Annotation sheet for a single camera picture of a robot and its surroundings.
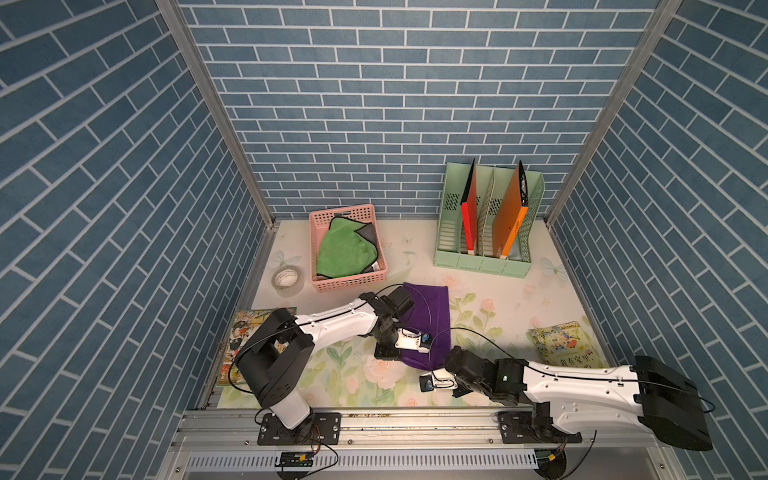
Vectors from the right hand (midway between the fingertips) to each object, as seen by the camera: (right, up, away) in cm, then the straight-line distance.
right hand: (442, 362), depth 81 cm
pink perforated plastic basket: (-44, +41, +34) cm, 69 cm away
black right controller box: (+24, -19, -12) cm, 33 cm away
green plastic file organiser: (+8, +32, +31) cm, 45 cm away
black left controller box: (-37, -20, -9) cm, 43 cm away
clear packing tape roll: (-51, +20, +20) cm, 58 cm away
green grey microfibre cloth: (-32, +31, +29) cm, 53 cm away
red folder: (+9, +43, +6) cm, 44 cm away
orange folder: (+22, +42, +8) cm, 48 cm away
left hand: (-11, +2, +2) cm, 11 cm away
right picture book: (+39, +2, +7) cm, 40 cm away
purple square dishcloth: (-2, +10, +13) cm, 17 cm away
